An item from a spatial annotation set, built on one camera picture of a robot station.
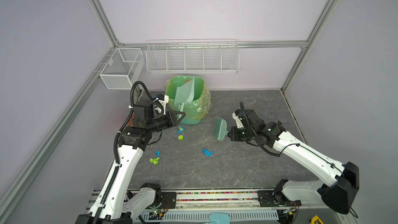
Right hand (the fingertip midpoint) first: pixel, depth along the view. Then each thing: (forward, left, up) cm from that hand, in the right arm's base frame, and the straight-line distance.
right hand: (227, 135), depth 76 cm
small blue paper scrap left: (-2, +39, -17) cm, 43 cm away
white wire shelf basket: (+51, +19, +13) cm, 56 cm away
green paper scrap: (+7, +27, -16) cm, 32 cm away
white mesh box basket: (+45, +66, +8) cm, 80 cm away
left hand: (+2, +21, +13) cm, 25 cm away
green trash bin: (+15, +15, +4) cm, 21 cm away
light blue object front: (-32, +5, -18) cm, 37 cm away
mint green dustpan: (+17, +22, +13) cm, 31 cm away
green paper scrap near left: (-7, +39, -16) cm, 43 cm away
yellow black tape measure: (-32, -38, -17) cm, 52 cm away
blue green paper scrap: (+14, +27, -17) cm, 35 cm away
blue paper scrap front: (-1, +11, -17) cm, 20 cm away
